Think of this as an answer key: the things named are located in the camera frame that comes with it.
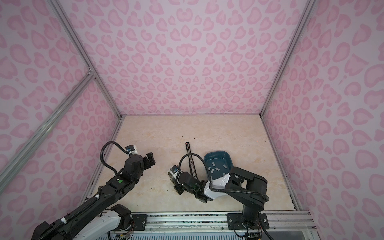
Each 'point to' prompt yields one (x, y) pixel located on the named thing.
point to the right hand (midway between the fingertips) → (173, 178)
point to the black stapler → (191, 160)
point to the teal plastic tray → (219, 164)
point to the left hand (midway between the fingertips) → (146, 153)
